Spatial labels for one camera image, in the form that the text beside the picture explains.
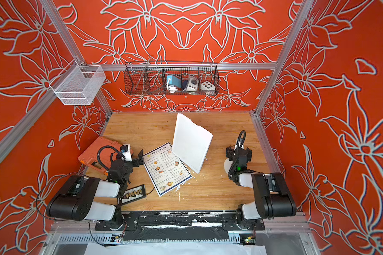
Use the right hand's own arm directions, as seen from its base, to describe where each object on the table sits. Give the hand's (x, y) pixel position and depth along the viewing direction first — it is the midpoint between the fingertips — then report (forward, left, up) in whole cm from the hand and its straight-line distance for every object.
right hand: (236, 145), depth 91 cm
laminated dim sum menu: (-12, +42, -8) cm, 44 cm away
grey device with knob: (+27, +26, +24) cm, 45 cm away
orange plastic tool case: (-20, +63, +22) cm, 70 cm away
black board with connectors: (-27, +56, -6) cm, 62 cm away
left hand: (-4, +60, +1) cm, 60 cm away
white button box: (+30, +17, +21) cm, 40 cm away
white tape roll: (-8, +5, -8) cm, 13 cm away
